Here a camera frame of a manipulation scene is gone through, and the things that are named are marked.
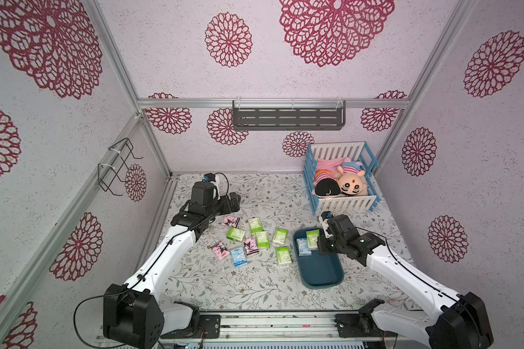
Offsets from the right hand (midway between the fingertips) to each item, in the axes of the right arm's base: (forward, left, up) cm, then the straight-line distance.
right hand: (322, 244), depth 83 cm
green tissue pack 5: (+7, +16, -7) cm, 19 cm away
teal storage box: (-9, +2, -4) cm, 10 cm away
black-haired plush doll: (+25, -4, +5) cm, 26 cm away
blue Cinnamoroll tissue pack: (-3, +33, -6) cm, 33 cm away
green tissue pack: (+2, +4, +2) cm, 5 cm away
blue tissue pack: (+1, +6, -6) cm, 9 cm away
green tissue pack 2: (+12, +27, -6) cm, 30 cm away
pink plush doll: (+45, -10, 0) cm, 46 cm away
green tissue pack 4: (+5, +23, -6) cm, 25 cm away
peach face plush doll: (+33, -17, +3) cm, 37 cm away
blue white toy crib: (+49, -25, +5) cm, 55 cm away
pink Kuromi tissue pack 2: (+2, +28, -6) cm, 29 cm away
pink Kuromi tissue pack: (+14, +38, -6) cm, 41 cm away
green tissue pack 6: (-2, +15, -7) cm, 16 cm away
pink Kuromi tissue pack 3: (0, +41, -6) cm, 41 cm away
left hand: (+11, +35, +13) cm, 39 cm away
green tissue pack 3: (+7, +35, -7) cm, 37 cm away
